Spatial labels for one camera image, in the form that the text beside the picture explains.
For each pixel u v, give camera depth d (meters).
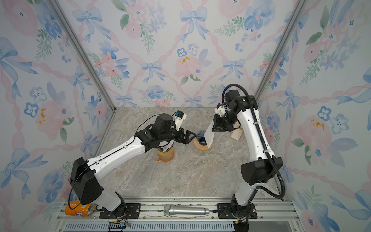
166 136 0.62
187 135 0.67
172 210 0.72
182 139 0.67
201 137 0.88
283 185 0.39
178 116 0.66
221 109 0.70
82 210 0.70
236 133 1.03
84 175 0.41
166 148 0.78
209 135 0.73
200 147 0.85
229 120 0.61
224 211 0.73
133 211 0.74
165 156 0.85
